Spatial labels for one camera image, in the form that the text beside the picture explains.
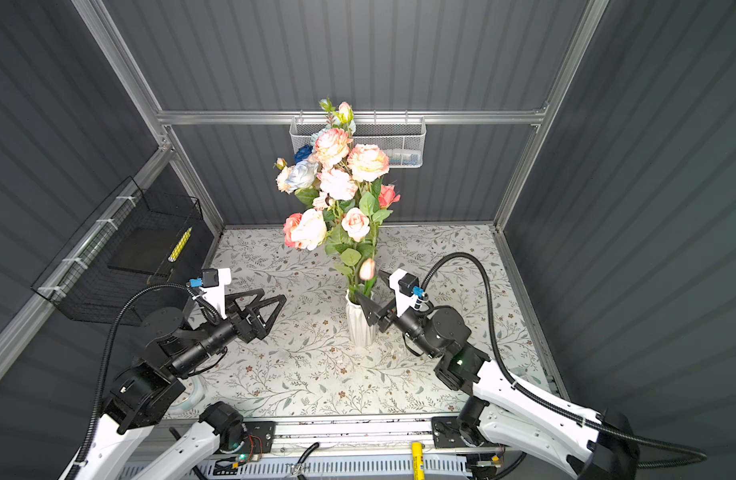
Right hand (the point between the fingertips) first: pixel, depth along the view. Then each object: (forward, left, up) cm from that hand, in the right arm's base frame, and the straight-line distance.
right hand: (372, 285), depth 62 cm
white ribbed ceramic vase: (0, +4, -24) cm, 24 cm away
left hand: (-3, +20, +1) cm, 20 cm away
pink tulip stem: (+3, +1, -4) cm, 5 cm away
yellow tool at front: (-28, -10, -32) cm, 44 cm away
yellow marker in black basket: (+16, +51, -5) cm, 54 cm away
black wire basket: (+17, +62, -2) cm, 64 cm away
